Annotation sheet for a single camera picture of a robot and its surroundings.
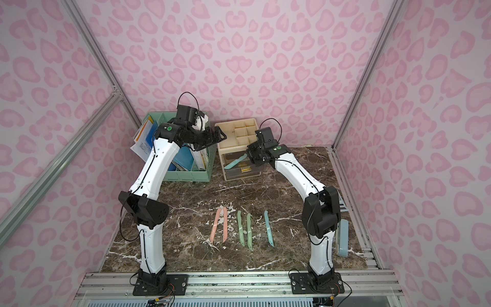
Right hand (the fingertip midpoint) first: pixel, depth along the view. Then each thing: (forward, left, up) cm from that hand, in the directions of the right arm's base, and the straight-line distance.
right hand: (242, 149), depth 87 cm
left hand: (0, +9, +8) cm, 12 cm away
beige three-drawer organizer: (+10, +2, +1) cm, 10 cm away
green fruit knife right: (-29, -3, -23) cm, 37 cm away
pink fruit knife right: (-26, +8, -23) cm, 36 cm away
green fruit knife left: (-28, +1, -23) cm, 36 cm away
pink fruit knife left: (-27, +13, -22) cm, 37 cm away
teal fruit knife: (-28, -12, -24) cm, 38 cm away
